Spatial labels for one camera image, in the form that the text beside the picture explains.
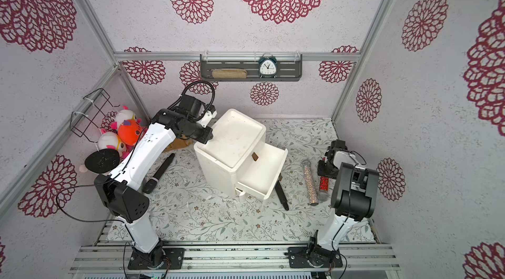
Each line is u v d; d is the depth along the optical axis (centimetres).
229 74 88
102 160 76
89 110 78
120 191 44
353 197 50
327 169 84
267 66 90
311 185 90
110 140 85
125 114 95
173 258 73
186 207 87
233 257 75
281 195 90
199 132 70
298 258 74
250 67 92
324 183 92
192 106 63
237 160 74
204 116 69
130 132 90
